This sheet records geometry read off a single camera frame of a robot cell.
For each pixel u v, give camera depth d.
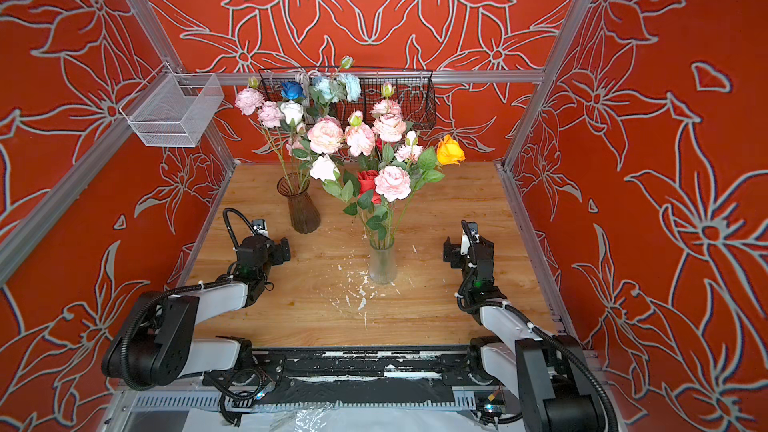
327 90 0.75
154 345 0.42
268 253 0.74
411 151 0.62
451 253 0.79
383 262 0.81
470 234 0.64
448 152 0.60
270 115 0.76
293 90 0.73
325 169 0.58
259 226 0.79
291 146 0.77
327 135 0.61
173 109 0.92
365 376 0.73
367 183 0.67
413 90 0.95
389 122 0.60
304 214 1.04
